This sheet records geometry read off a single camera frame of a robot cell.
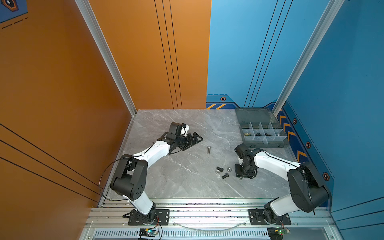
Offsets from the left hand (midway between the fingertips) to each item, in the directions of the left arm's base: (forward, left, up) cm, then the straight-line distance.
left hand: (198, 140), depth 88 cm
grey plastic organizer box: (+16, -44, -8) cm, 47 cm away
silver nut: (-14, -12, -12) cm, 22 cm away
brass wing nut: (+14, -35, -11) cm, 39 cm away
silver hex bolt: (+2, -7, -12) cm, 14 cm away
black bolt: (-13, -13, -12) cm, 22 cm away
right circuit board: (-43, -38, -14) cm, 59 cm away
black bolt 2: (-17, -16, -12) cm, 26 cm away
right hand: (-16, -23, -13) cm, 31 cm away
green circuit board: (-44, +24, -14) cm, 52 cm away
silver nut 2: (-13, -19, -12) cm, 26 cm away
